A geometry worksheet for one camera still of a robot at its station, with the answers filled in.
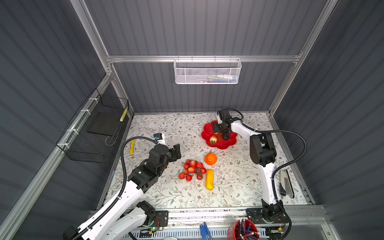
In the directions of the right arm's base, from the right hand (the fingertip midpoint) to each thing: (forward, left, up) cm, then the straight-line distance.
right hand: (218, 128), depth 106 cm
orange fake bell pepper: (-25, +7, +2) cm, 26 cm away
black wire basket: (-25, +67, +27) cm, 76 cm away
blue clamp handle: (-61, +11, 0) cm, 62 cm away
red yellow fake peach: (-10, +5, +1) cm, 11 cm away
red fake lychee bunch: (-32, +19, +4) cm, 37 cm away
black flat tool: (-38, -37, -8) cm, 54 cm away
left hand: (-27, +27, +20) cm, 43 cm away
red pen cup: (-61, -4, +8) cm, 61 cm away
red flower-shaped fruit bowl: (-1, +7, -2) cm, 7 cm away
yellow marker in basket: (-10, +56, +26) cm, 62 cm away
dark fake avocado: (-8, -4, +2) cm, 9 cm away
